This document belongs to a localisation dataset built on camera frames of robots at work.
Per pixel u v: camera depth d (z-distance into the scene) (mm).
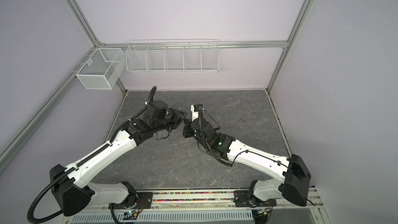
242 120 1050
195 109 627
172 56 993
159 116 554
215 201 749
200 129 496
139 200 736
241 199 735
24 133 545
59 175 390
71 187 378
